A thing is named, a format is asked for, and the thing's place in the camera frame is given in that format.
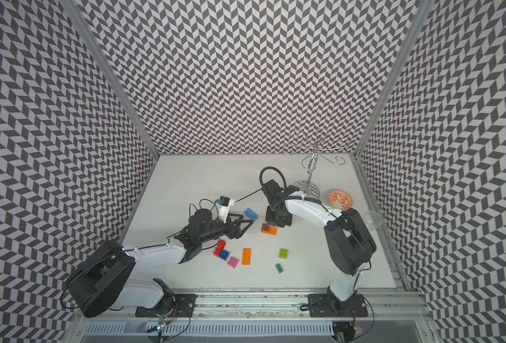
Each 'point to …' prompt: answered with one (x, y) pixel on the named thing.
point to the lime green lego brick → (283, 254)
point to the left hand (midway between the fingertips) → (247, 221)
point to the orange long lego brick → (246, 258)
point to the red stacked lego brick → (219, 247)
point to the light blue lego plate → (251, 214)
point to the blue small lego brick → (224, 254)
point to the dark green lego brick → (279, 268)
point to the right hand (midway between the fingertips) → (275, 226)
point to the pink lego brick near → (233, 262)
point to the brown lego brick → (265, 228)
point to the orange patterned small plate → (340, 199)
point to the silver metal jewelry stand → (320, 141)
